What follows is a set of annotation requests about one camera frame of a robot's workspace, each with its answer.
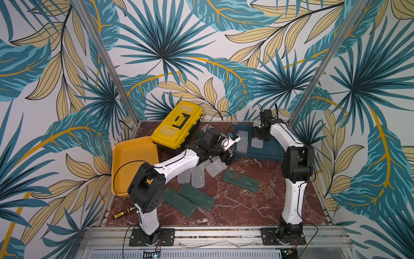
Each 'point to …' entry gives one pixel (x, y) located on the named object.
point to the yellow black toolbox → (176, 132)
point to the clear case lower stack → (215, 167)
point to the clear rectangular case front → (256, 142)
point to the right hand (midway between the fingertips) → (258, 135)
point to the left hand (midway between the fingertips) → (235, 151)
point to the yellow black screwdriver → (120, 213)
